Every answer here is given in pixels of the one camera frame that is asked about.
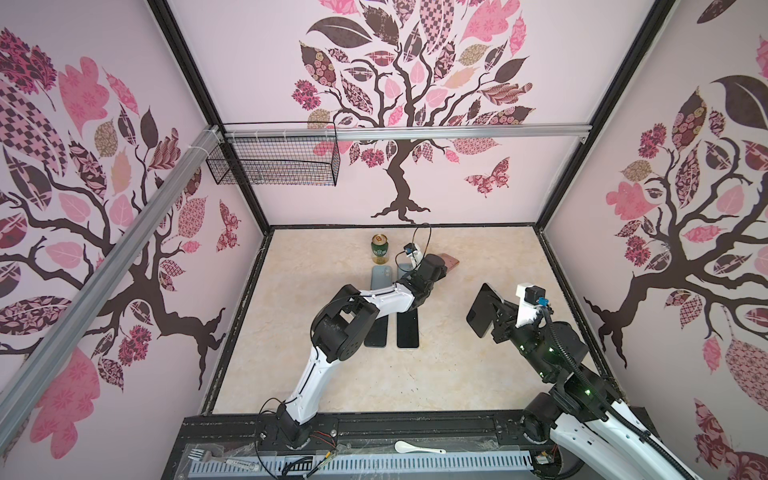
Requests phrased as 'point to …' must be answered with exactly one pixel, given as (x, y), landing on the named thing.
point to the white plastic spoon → (404, 447)
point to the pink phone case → (449, 261)
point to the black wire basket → (279, 154)
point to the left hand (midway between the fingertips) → (438, 263)
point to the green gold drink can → (380, 249)
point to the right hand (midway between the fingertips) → (493, 296)
